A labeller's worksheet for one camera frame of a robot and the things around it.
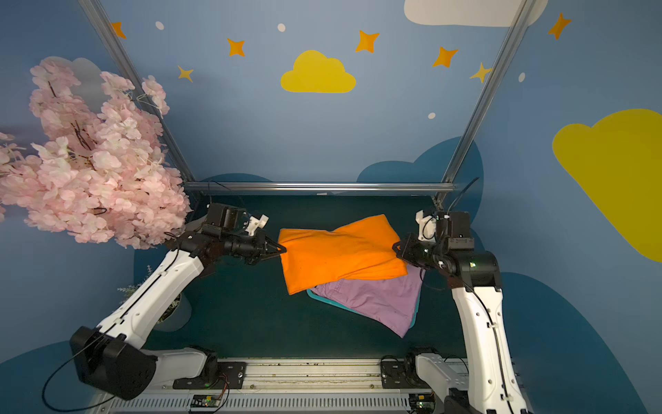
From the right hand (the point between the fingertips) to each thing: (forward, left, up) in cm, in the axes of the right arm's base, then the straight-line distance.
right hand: (400, 243), depth 68 cm
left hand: (0, +32, -5) cm, 32 cm away
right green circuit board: (-32, -9, -33) cm, 47 cm away
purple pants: (-9, -1, -18) cm, 20 cm away
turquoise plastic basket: (-8, +23, -21) cm, 32 cm away
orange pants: (-1, +10, -3) cm, 10 cm away
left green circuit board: (-36, +52, -31) cm, 71 cm away
